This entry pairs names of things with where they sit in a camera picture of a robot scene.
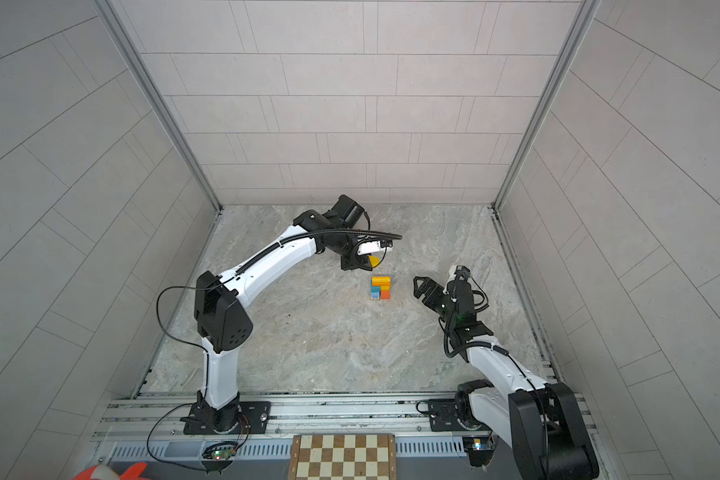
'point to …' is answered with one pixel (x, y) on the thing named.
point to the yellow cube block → (386, 288)
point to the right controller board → (479, 449)
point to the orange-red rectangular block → (385, 294)
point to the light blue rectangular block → (374, 295)
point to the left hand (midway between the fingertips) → (378, 253)
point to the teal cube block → (375, 289)
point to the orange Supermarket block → (381, 281)
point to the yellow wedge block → (374, 260)
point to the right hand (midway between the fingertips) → (422, 284)
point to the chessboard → (343, 457)
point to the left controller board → (217, 456)
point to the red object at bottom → (100, 472)
